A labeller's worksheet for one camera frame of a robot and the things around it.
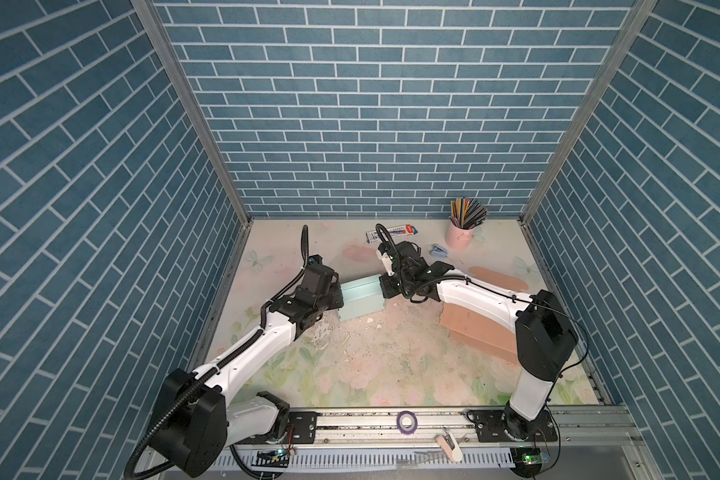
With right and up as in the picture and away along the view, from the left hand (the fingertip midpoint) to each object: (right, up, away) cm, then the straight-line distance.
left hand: (340, 290), depth 85 cm
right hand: (+11, +3, +3) cm, 11 cm away
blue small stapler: (+34, +11, +24) cm, 43 cm away
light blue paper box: (+6, -2, +1) cm, 6 cm away
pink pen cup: (+40, +15, +21) cm, 48 cm away
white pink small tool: (+28, -34, -16) cm, 47 cm away
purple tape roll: (+20, -32, -11) cm, 39 cm away
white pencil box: (+18, +18, +30) cm, 40 cm away
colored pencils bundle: (+44, +25, +22) cm, 54 cm away
